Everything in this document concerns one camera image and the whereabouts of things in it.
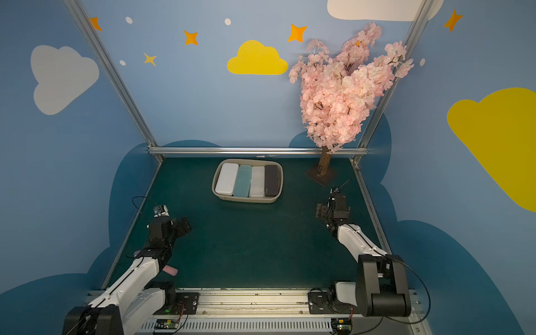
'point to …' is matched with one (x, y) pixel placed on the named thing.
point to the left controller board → (166, 324)
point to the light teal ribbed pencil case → (243, 181)
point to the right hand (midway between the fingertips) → (334, 205)
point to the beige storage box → (252, 162)
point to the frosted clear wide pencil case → (257, 184)
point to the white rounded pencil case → (227, 179)
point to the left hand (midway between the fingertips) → (174, 219)
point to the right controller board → (342, 326)
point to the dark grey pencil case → (271, 181)
